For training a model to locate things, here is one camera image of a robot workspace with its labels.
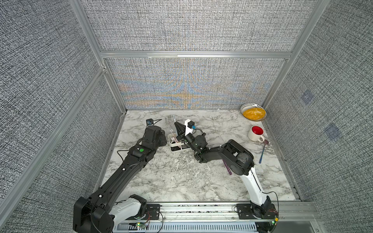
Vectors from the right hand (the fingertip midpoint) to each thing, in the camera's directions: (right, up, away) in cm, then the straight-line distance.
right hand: (175, 119), depth 83 cm
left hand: (-7, -8, -4) cm, 11 cm away
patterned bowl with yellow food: (+57, +6, +26) cm, 63 cm away
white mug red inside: (+55, -9, +17) cm, 58 cm away
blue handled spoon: (+62, -16, +17) cm, 66 cm away
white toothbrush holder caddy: (0, -15, +5) cm, 16 cm away
